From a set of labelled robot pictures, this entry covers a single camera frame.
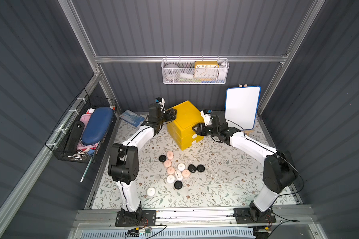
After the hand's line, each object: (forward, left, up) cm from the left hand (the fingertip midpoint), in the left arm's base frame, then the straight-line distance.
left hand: (174, 111), depth 92 cm
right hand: (-10, -14, -2) cm, 18 cm away
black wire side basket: (-32, +47, +14) cm, 58 cm away
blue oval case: (-22, +33, +14) cm, 42 cm away
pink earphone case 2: (-29, +3, -21) cm, 36 cm away
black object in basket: (-29, +42, +13) cm, 52 cm away
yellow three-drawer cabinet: (-14, -4, 0) cm, 14 cm away
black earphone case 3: (-28, -16, -21) cm, 39 cm away
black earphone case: (-22, +8, -20) cm, 31 cm away
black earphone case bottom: (-38, -2, -20) cm, 43 cm away
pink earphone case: (-25, +5, -20) cm, 33 cm away
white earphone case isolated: (-42, +13, -20) cm, 48 cm away
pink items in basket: (-31, +40, +8) cm, 51 cm away
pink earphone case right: (-32, -7, -20) cm, 38 cm away
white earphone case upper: (-28, -4, -20) cm, 34 cm away
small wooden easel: (-5, -49, -15) cm, 52 cm away
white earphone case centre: (-33, -2, -20) cm, 39 cm away
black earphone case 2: (-29, -10, -20) cm, 36 cm away
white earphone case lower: (-35, +2, -20) cm, 40 cm away
